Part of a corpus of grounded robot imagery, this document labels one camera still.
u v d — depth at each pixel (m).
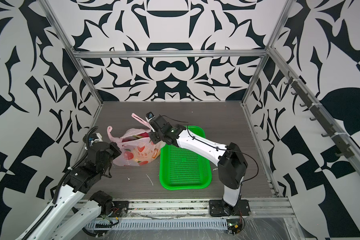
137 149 0.81
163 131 0.60
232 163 0.44
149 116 0.71
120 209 0.73
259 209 0.76
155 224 0.65
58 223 0.44
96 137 0.64
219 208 0.74
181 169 0.87
